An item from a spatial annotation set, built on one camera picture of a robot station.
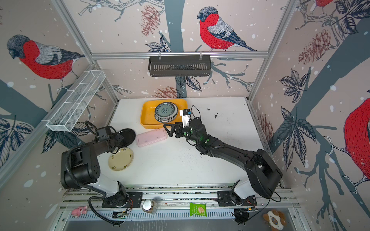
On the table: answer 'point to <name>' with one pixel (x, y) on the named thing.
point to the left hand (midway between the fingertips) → (117, 138)
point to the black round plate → (129, 136)
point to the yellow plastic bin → (148, 106)
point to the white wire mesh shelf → (76, 102)
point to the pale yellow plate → (121, 160)
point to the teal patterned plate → (166, 110)
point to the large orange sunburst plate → (166, 120)
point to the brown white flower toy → (276, 219)
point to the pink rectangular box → (151, 137)
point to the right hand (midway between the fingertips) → (168, 126)
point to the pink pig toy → (76, 212)
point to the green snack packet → (198, 209)
